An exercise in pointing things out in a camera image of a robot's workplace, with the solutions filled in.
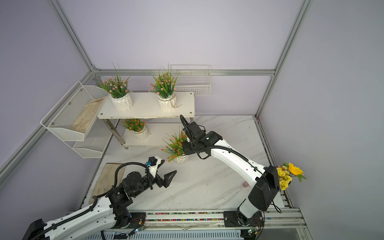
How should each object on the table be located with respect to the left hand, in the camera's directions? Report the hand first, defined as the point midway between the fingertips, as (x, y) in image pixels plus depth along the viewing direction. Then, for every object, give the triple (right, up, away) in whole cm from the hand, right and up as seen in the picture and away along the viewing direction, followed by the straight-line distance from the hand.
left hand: (169, 167), depth 75 cm
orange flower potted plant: (-22, +21, +16) cm, 34 cm away
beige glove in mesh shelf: (-46, +23, +1) cm, 51 cm away
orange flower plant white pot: (+4, +13, -6) cm, 15 cm away
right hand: (+9, +8, +4) cm, 13 cm away
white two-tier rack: (-17, +22, +14) cm, 31 cm away
